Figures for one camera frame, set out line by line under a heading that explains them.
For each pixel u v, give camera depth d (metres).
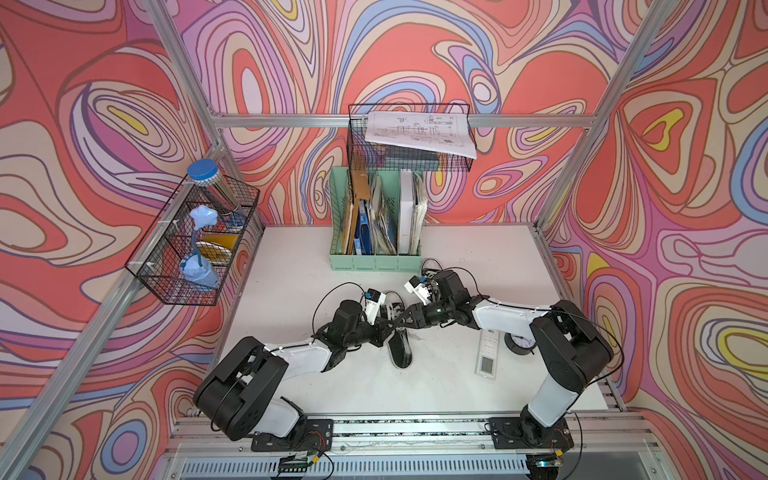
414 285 0.83
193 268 0.66
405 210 0.93
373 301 0.78
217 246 0.70
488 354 0.86
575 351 0.47
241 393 0.43
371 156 1.01
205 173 0.69
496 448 0.72
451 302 0.72
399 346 0.86
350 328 0.71
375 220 0.93
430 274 1.01
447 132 0.84
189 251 0.73
